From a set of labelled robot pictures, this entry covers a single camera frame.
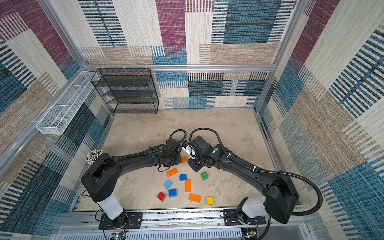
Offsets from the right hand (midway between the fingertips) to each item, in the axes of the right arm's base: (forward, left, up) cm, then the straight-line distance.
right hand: (195, 163), depth 80 cm
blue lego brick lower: (-11, +13, -12) cm, 21 cm away
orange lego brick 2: (-8, +4, -11) cm, 14 cm away
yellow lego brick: (-16, -7, -8) cm, 19 cm away
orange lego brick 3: (-14, +1, -11) cm, 18 cm away
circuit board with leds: (-29, -25, -13) cm, 40 cm away
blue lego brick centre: (-2, +7, -12) cm, 14 cm away
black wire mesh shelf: (+53, +48, +8) cm, 72 cm away
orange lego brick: (0, +14, -10) cm, 17 cm away
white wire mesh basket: (+13, +64, +23) cm, 69 cm away
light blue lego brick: (-6, +16, -12) cm, 21 cm away
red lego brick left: (-14, +18, -8) cm, 24 cm away
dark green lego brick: (-4, -5, -8) cm, 10 cm away
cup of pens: (+1, +51, +8) cm, 52 cm away
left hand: (+6, +8, -9) cm, 14 cm away
